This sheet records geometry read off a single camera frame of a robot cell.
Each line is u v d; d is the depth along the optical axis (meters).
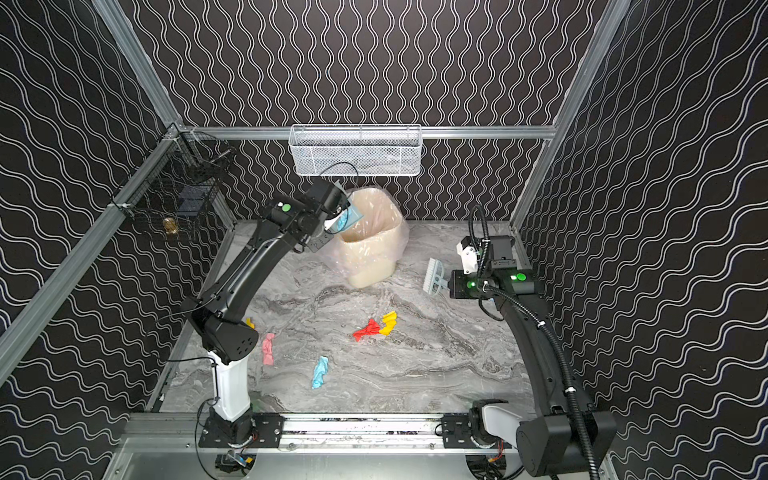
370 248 0.81
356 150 1.03
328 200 0.61
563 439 0.37
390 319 0.95
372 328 0.92
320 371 0.83
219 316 0.47
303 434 0.75
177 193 0.94
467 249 0.69
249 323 0.56
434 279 0.85
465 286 0.66
